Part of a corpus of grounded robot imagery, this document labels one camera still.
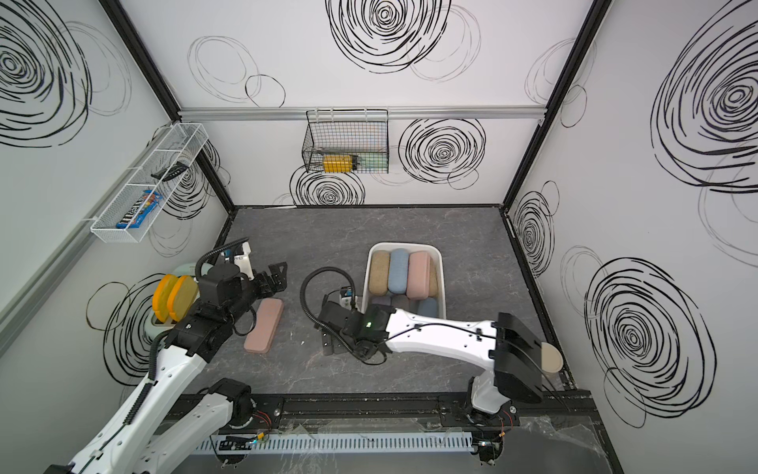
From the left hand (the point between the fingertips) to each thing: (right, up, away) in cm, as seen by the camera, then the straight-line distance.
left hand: (271, 267), depth 75 cm
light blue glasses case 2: (+43, -14, +14) cm, 47 cm away
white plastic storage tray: (+45, +4, +24) cm, 51 cm away
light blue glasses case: (+34, -3, +18) cm, 39 cm away
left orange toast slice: (-25, -6, -5) cm, 26 cm away
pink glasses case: (+40, -5, +18) cm, 44 cm away
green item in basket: (+26, +30, +11) cm, 41 cm away
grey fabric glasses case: (+35, -13, +16) cm, 40 cm away
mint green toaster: (-29, -15, -2) cm, 32 cm away
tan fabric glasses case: (+28, -4, +18) cm, 33 cm away
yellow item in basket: (+17, +30, +12) cm, 36 cm away
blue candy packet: (-29, +16, -3) cm, 33 cm away
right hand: (+18, -18, -1) cm, 26 cm away
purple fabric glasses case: (+28, -12, +14) cm, 34 cm away
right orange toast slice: (-21, -6, -4) cm, 22 cm away
